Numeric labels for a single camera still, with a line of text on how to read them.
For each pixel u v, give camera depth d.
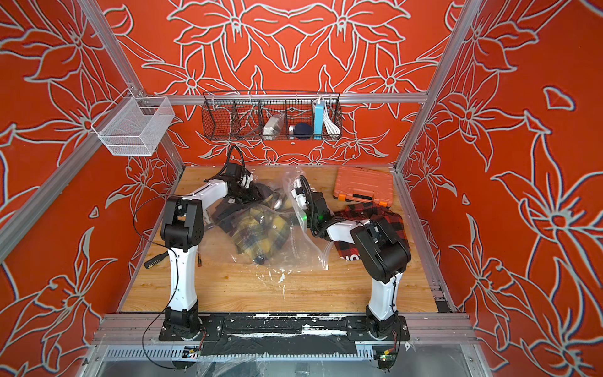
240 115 1.00
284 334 0.73
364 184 1.06
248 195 0.94
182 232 0.59
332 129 0.91
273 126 0.92
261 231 0.86
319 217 0.75
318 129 0.89
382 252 0.50
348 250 0.88
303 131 0.95
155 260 0.87
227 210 0.97
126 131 0.86
